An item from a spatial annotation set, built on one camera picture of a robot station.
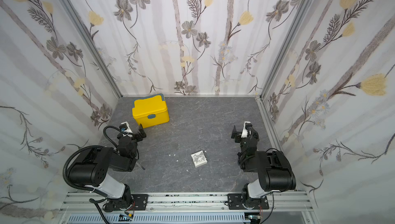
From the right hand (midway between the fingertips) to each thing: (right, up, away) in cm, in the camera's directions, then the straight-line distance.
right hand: (245, 125), depth 88 cm
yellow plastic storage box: (-57, +9, +6) cm, 58 cm away
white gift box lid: (-27, -19, -3) cm, 33 cm away
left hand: (-66, 0, +1) cm, 66 cm away
